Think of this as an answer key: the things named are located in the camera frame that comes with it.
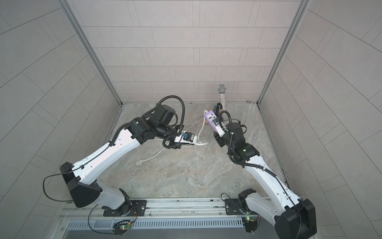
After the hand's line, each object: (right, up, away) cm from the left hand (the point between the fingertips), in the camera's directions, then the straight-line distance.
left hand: (195, 138), depth 66 cm
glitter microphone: (+15, +25, +17) cm, 34 cm away
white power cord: (-32, -17, +19) cm, 41 cm away
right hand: (+13, +4, +14) cm, 19 cm away
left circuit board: (-33, -39, -1) cm, 51 cm away
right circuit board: (+26, -39, +2) cm, 47 cm away
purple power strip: (+8, +10, +8) cm, 15 cm away
